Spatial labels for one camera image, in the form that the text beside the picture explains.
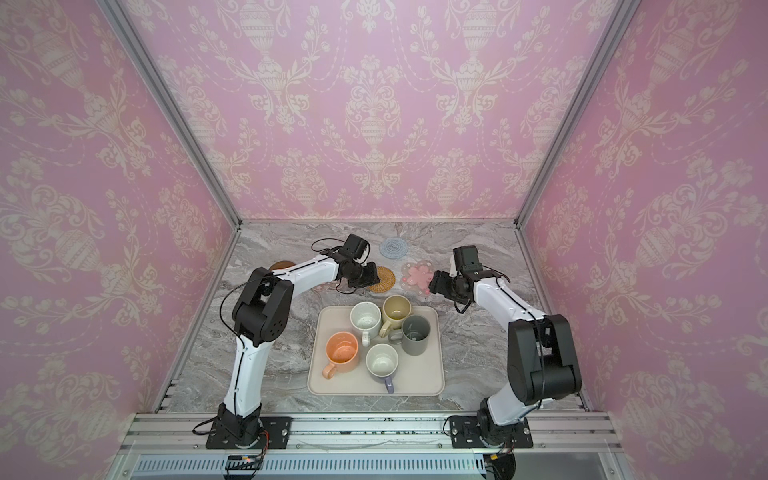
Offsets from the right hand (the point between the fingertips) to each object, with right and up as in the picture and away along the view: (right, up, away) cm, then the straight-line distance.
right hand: (440, 286), depth 93 cm
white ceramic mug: (-23, -11, 0) cm, 25 cm away
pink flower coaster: (-7, +2, +12) cm, 14 cm away
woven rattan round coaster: (-17, +1, +11) cm, 20 cm away
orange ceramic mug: (-30, -18, -6) cm, 35 cm away
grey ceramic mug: (-8, -13, -6) cm, 16 cm away
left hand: (-19, +1, +8) cm, 21 cm away
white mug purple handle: (-18, -21, -8) cm, 28 cm away
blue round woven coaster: (-15, +12, +20) cm, 28 cm away
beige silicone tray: (-7, -24, -10) cm, 26 cm away
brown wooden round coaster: (-55, +6, +14) cm, 57 cm away
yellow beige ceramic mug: (-14, -7, +1) cm, 16 cm away
